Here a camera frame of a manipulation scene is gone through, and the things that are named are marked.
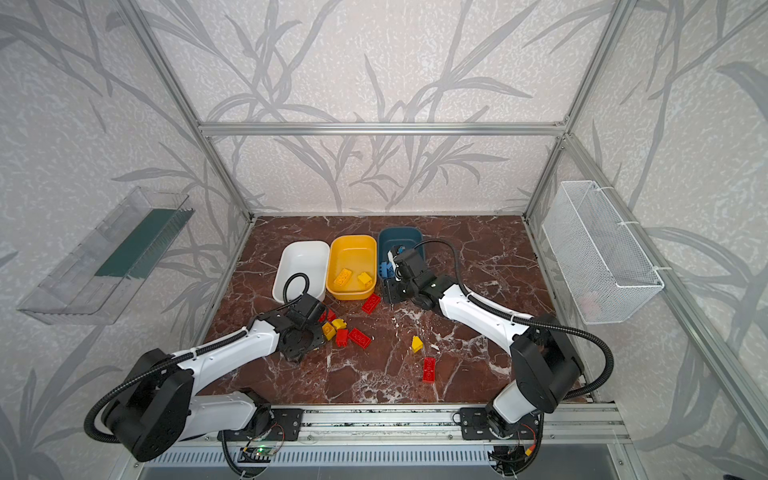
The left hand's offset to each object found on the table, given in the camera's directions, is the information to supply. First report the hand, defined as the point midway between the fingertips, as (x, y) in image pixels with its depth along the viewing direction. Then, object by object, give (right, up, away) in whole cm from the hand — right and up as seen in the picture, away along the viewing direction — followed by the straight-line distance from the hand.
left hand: (323, 332), depth 88 cm
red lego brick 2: (+5, +8, -14) cm, 17 cm away
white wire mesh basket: (+66, +21, -27) cm, 74 cm away
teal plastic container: (+26, +29, +21) cm, 44 cm away
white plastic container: (-10, +21, +20) cm, 30 cm away
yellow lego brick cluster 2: (+2, +1, -2) cm, 3 cm away
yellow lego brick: (+11, +15, +11) cm, 21 cm away
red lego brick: (+14, +7, +6) cm, 17 cm away
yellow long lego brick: (+3, +15, +12) cm, 19 cm away
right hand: (+20, +17, -2) cm, 26 cm away
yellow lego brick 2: (+28, -3, -3) cm, 28 cm away
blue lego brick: (+18, +17, +11) cm, 28 cm away
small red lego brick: (+6, -1, -1) cm, 6 cm away
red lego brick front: (+31, -9, -6) cm, 33 cm away
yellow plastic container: (+6, +18, +14) cm, 24 cm away
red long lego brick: (+11, -2, 0) cm, 11 cm away
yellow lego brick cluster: (+4, +2, +2) cm, 5 cm away
